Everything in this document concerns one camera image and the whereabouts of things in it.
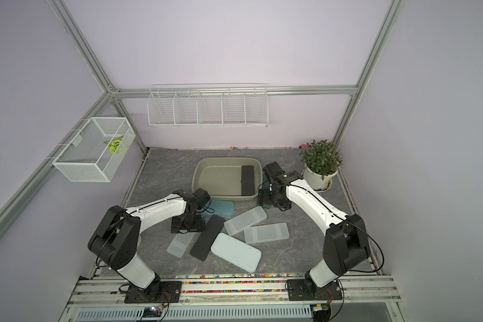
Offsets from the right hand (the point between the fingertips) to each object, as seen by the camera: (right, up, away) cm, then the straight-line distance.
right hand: (269, 201), depth 85 cm
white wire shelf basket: (-29, +46, +14) cm, 56 cm away
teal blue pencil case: (-20, -5, +11) cm, 24 cm away
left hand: (-34, -13, +1) cm, 36 cm away
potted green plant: (+24, +18, +4) cm, 30 cm away
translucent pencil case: (-38, -18, -1) cm, 42 cm away
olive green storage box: (-24, +10, +25) cm, 36 cm away
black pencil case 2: (-27, -17, -2) cm, 32 cm away
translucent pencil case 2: (-11, -10, +7) cm, 16 cm away
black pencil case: (-9, +8, +21) cm, 24 cm away
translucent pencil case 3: (-1, -14, +2) cm, 14 cm away
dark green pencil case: (-2, +2, -10) cm, 10 cm away
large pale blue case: (-13, -21, -4) cm, 25 cm away
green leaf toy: (-64, +25, -4) cm, 69 cm away
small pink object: (+26, +28, +39) cm, 54 cm away
